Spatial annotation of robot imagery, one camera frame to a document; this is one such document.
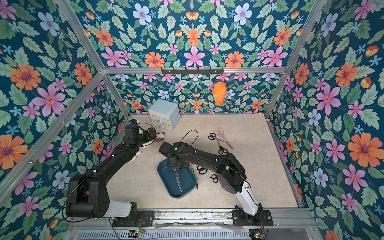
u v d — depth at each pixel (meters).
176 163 0.61
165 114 1.02
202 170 0.90
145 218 0.74
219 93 0.98
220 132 1.09
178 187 0.78
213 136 1.07
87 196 0.42
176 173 0.82
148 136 0.81
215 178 0.87
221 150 0.99
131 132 0.67
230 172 0.49
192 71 0.93
